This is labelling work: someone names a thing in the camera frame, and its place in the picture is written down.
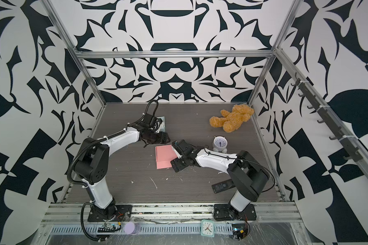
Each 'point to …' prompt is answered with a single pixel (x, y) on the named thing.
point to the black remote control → (222, 186)
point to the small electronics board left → (108, 228)
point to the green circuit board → (239, 230)
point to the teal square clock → (207, 227)
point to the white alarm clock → (220, 144)
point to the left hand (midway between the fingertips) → (166, 138)
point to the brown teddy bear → (231, 121)
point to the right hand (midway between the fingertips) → (178, 162)
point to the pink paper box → (164, 155)
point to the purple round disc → (129, 227)
